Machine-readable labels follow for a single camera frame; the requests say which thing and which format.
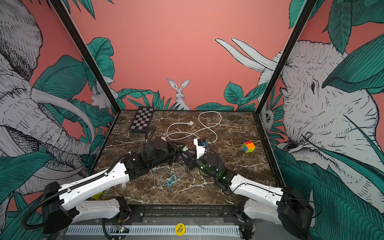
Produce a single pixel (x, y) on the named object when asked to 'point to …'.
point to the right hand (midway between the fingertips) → (181, 150)
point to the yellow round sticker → (180, 229)
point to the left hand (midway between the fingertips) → (188, 145)
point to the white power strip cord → (190, 123)
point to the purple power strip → (185, 148)
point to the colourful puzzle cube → (248, 146)
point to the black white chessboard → (141, 120)
